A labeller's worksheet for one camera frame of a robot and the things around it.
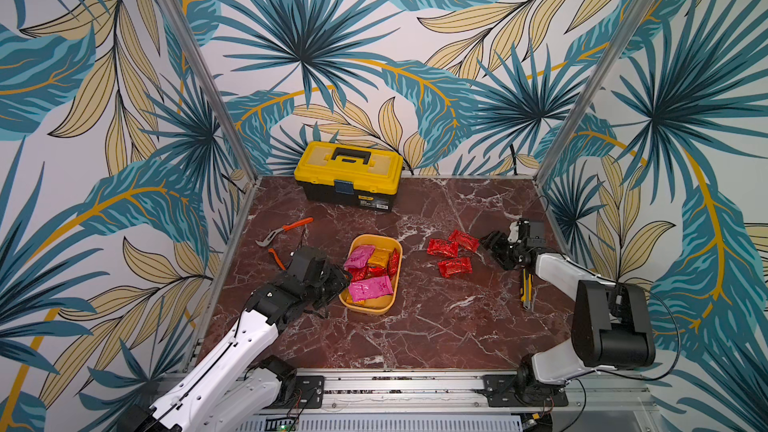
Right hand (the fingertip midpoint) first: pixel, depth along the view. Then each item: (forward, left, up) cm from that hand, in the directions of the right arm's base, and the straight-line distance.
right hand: (487, 243), depth 94 cm
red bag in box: (-9, +40, -1) cm, 41 cm away
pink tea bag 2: (-4, +40, +1) cm, 40 cm away
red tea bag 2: (+2, +15, -4) cm, 16 cm away
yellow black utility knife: (-13, -10, -6) cm, 18 cm away
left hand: (-16, +42, +7) cm, 45 cm away
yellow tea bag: (-3, +34, -2) cm, 34 cm away
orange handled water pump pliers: (+8, +70, -4) cm, 71 cm away
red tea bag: (+5, +5, -5) cm, 9 cm away
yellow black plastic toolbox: (+21, +43, +11) cm, 49 cm away
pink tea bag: (-15, +38, +1) cm, 41 cm away
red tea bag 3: (-5, +11, -5) cm, 13 cm away
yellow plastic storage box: (-18, +34, -1) cm, 38 cm away
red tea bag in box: (-6, +30, -1) cm, 30 cm away
